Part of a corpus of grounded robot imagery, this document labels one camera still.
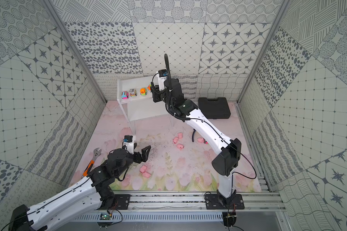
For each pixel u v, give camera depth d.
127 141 0.65
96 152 0.92
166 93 0.61
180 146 0.93
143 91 0.76
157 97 0.65
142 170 0.83
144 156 0.69
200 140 0.96
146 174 0.82
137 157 0.67
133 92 0.75
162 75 0.60
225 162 0.57
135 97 0.77
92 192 0.52
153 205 0.73
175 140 0.96
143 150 0.69
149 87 0.72
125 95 0.75
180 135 1.00
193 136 0.98
